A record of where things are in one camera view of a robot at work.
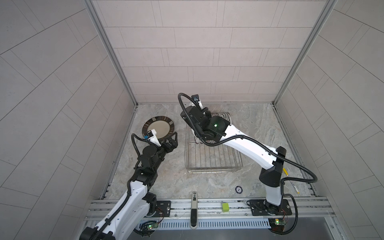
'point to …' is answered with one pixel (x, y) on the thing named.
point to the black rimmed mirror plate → (164, 126)
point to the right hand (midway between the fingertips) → (196, 113)
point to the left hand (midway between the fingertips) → (175, 134)
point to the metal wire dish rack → (201, 158)
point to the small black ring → (238, 189)
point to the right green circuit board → (277, 225)
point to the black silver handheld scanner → (193, 218)
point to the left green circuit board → (152, 226)
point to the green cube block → (225, 207)
